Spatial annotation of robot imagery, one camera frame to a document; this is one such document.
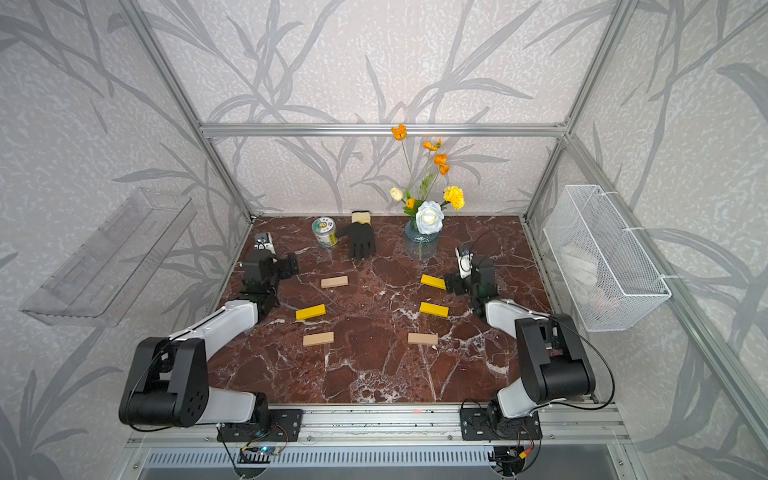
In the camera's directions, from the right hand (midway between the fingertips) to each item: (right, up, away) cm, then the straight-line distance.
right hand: (460, 265), depth 95 cm
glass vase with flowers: (-13, +14, -20) cm, 28 cm away
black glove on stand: (-35, +10, +20) cm, 42 cm away
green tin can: (-46, +11, +10) cm, 49 cm away
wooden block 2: (-43, -21, -8) cm, 48 cm away
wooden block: (-43, -6, +5) cm, 43 cm away
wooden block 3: (-12, -22, -6) cm, 26 cm away
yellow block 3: (-9, -14, -1) cm, 16 cm away
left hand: (-57, +4, -6) cm, 57 cm away
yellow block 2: (-8, -6, +6) cm, 12 cm away
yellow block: (-48, -15, -2) cm, 51 cm away
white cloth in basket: (+28, 0, -18) cm, 33 cm away
